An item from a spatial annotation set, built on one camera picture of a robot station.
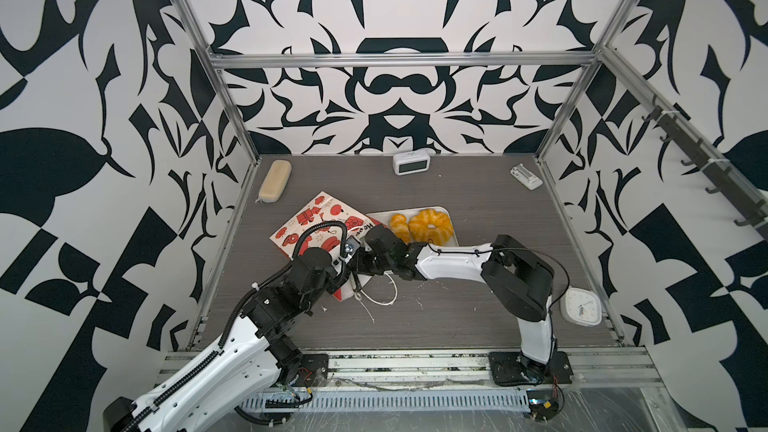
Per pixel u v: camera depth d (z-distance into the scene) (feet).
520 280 1.63
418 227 3.16
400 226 3.16
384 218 3.31
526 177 3.67
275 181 3.55
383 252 2.29
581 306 2.66
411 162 3.65
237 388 1.83
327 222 1.74
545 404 2.32
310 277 1.75
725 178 1.79
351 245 2.09
